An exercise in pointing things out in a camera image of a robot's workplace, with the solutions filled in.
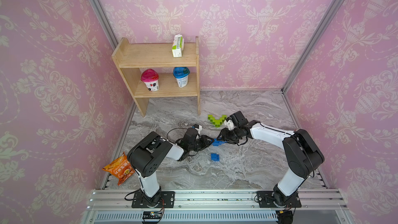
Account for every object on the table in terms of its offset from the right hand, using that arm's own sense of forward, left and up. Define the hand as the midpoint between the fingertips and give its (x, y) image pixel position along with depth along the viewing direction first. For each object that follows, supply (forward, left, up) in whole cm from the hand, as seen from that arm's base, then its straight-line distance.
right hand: (220, 139), depth 89 cm
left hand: (-1, +3, -1) cm, 4 cm away
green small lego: (+19, -5, -4) cm, 20 cm away
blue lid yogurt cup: (+28, +20, +26) cm, 44 cm away
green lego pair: (+15, +3, -2) cm, 16 cm away
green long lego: (+12, 0, -1) cm, 12 cm away
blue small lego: (-9, +4, -2) cm, 10 cm away
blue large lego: (-1, +2, -1) cm, 3 cm away
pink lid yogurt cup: (+26, +37, +27) cm, 53 cm away
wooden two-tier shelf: (+51, +39, +13) cm, 65 cm away
